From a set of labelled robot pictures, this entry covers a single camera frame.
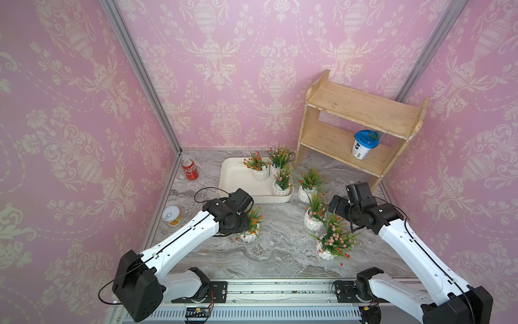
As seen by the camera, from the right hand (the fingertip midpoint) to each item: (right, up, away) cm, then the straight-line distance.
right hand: (339, 207), depth 80 cm
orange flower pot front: (-34, -3, -4) cm, 35 cm away
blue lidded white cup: (+11, +27, +2) cm, 30 cm away
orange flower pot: (-10, +10, +10) cm, 17 cm away
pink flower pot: (-23, +21, +17) cm, 36 cm away
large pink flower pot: (-5, -11, -8) cm, 14 cm away
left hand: (-38, -8, -1) cm, 39 cm away
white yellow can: (-71, -5, +8) cm, 71 cm away
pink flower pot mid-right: (-9, -5, +5) cm, 11 cm away
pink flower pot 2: (-21, +10, +11) cm, 26 cm away
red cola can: (-67, +15, +20) cm, 72 cm away
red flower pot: (-32, +15, +22) cm, 42 cm away
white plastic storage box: (-47, +12, +29) cm, 56 cm away
